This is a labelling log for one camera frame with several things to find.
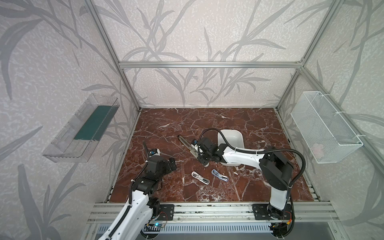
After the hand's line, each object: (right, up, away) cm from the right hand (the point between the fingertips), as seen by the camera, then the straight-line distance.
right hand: (200, 150), depth 91 cm
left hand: (-17, -2, -7) cm, 19 cm away
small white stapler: (0, -14, -6) cm, 15 cm away
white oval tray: (+24, +7, +11) cm, 27 cm away
